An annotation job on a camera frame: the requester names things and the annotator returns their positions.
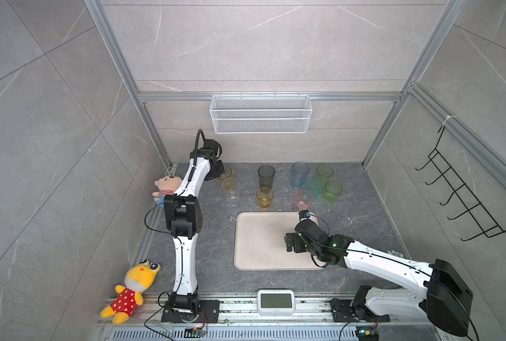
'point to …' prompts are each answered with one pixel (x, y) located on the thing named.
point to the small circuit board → (194, 332)
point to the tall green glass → (325, 171)
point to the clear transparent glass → (231, 187)
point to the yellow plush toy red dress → (137, 279)
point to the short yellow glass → (264, 195)
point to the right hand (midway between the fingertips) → (293, 236)
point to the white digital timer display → (276, 302)
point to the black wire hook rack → (475, 210)
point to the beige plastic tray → (259, 241)
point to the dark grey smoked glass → (266, 176)
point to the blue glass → (300, 170)
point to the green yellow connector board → (367, 335)
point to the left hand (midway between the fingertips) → (217, 169)
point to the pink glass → (303, 199)
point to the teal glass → (315, 185)
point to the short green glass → (332, 190)
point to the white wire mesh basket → (261, 114)
